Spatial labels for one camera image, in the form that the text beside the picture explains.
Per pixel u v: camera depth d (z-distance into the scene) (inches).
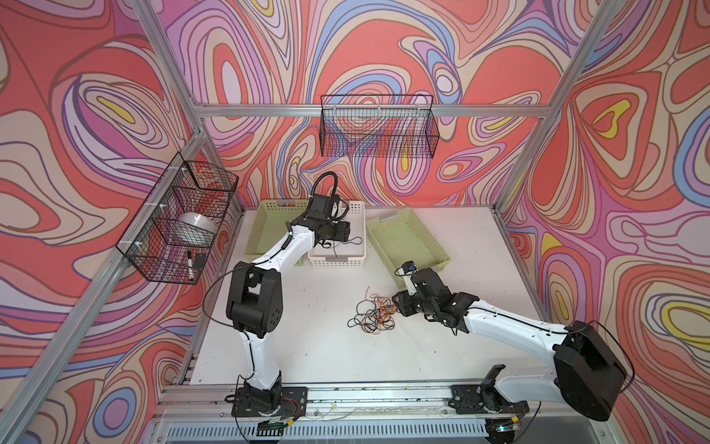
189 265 28.4
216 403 29.5
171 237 28.1
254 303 19.8
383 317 34.7
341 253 41.1
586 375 15.8
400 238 43.7
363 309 35.9
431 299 25.2
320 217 28.8
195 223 28.5
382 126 37.9
